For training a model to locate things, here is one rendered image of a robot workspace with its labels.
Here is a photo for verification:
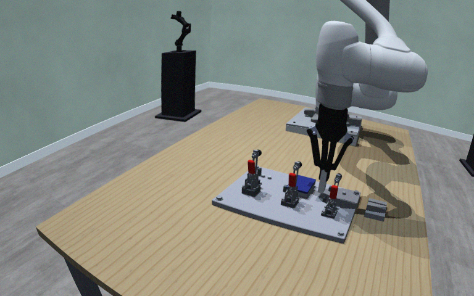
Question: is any blue rectangular block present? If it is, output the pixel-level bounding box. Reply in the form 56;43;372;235
296;175;316;197

